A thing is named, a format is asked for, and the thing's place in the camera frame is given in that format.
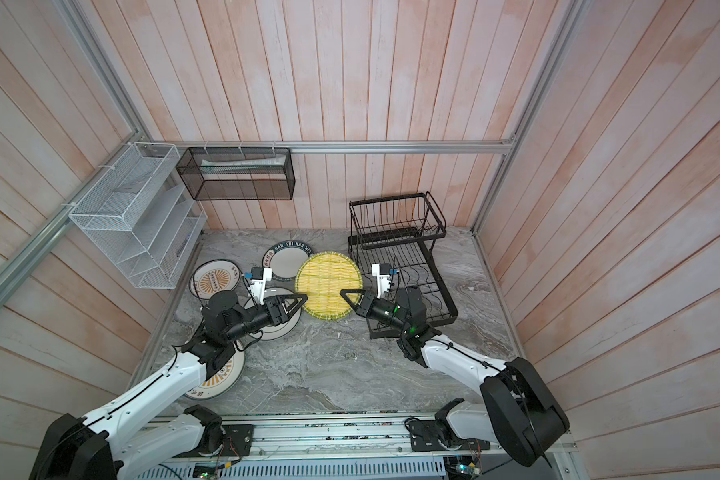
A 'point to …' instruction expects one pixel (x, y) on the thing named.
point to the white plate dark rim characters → (277, 332)
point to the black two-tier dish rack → (389, 240)
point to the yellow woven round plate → (321, 278)
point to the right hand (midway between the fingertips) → (341, 295)
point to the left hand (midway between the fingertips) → (304, 304)
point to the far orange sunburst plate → (213, 276)
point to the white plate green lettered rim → (285, 258)
